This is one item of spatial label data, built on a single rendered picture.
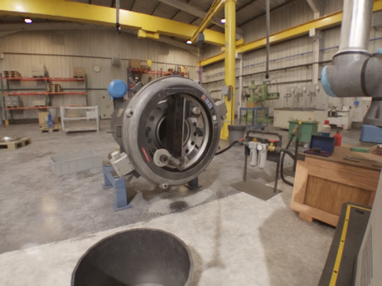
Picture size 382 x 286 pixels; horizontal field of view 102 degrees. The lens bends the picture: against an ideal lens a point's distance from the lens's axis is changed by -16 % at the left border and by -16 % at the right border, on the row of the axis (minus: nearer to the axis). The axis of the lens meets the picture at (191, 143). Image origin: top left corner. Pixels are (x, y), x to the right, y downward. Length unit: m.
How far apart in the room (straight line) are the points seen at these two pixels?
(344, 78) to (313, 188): 0.80
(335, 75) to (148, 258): 1.01
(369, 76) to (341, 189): 0.76
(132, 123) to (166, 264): 0.73
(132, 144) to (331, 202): 1.30
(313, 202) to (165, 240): 1.10
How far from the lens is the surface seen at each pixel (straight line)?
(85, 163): 2.66
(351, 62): 0.93
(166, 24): 13.71
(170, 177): 1.23
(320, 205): 1.48
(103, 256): 0.69
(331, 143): 1.54
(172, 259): 0.69
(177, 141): 1.18
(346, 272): 0.72
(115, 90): 1.78
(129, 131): 1.08
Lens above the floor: 0.76
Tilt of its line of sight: 10 degrees down
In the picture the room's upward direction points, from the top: straight up
